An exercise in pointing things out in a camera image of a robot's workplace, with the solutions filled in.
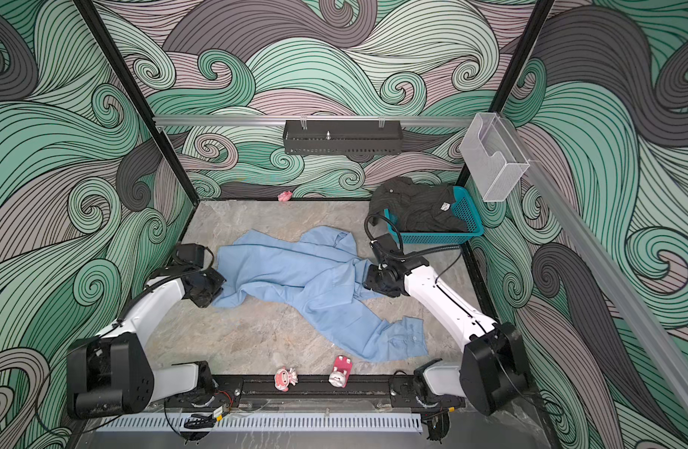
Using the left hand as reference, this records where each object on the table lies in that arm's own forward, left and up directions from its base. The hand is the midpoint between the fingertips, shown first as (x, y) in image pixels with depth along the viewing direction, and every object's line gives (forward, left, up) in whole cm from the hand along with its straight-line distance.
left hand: (224, 284), depth 87 cm
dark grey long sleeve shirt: (+37, -68, 0) cm, 77 cm away
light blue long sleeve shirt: (+5, -29, -3) cm, 29 cm away
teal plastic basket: (+29, -87, +3) cm, 92 cm away
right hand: (-1, -47, +4) cm, 47 cm away
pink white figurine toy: (-25, -22, -3) cm, 34 cm away
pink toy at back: (+44, -12, -4) cm, 46 cm away
